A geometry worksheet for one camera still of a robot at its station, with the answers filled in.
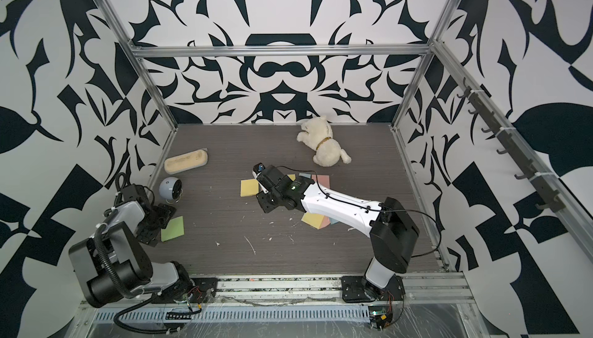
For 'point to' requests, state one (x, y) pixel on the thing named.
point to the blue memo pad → (306, 175)
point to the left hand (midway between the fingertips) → (163, 221)
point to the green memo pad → (175, 228)
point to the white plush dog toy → (317, 133)
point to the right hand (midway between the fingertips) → (262, 194)
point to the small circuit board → (379, 316)
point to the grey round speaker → (171, 189)
